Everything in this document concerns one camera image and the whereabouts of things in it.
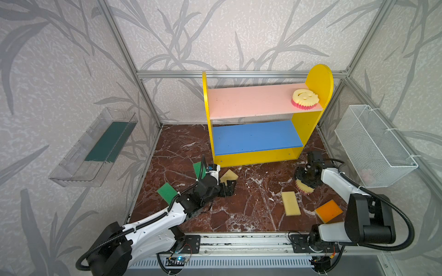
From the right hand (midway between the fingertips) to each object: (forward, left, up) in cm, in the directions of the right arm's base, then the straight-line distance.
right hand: (298, 173), depth 92 cm
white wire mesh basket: (-8, -19, +30) cm, 36 cm away
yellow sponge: (0, +38, -3) cm, 38 cm away
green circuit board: (-39, +60, -6) cm, 72 cm away
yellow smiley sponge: (-9, 0, +1) cm, 9 cm away
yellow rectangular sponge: (-15, +7, -3) cm, 17 cm away
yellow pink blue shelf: (+29, +16, +8) cm, 34 cm away
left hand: (-7, +36, +9) cm, 38 cm away
